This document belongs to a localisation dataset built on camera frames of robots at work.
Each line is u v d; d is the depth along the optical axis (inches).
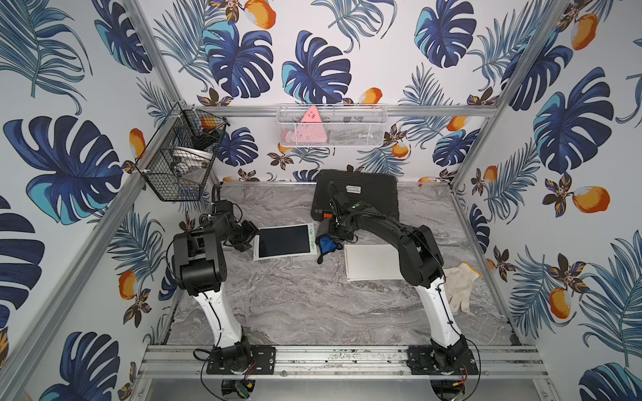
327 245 37.5
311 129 35.5
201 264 21.2
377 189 43.7
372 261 37.1
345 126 37.1
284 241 40.7
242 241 36.3
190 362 29.9
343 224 30.0
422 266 23.1
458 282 35.5
